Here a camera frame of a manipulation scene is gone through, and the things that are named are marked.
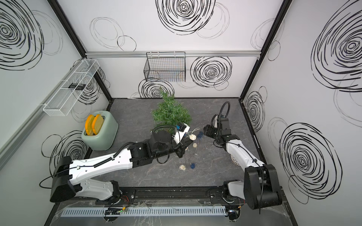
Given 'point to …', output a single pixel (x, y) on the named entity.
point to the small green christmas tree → (168, 114)
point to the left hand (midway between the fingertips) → (193, 141)
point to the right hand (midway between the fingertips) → (209, 129)
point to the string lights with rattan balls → (192, 137)
